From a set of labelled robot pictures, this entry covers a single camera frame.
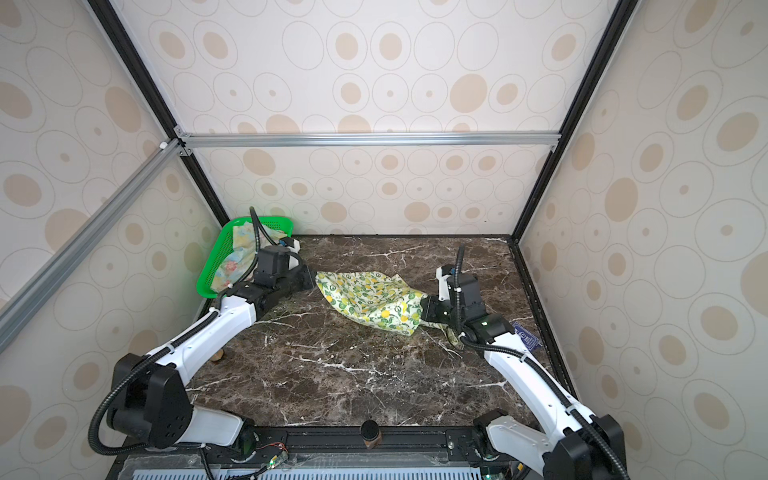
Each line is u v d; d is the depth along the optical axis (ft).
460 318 1.91
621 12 2.22
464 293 1.91
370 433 2.23
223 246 3.55
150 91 2.61
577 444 1.25
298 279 2.45
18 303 1.69
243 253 3.48
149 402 1.34
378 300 2.93
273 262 2.09
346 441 2.46
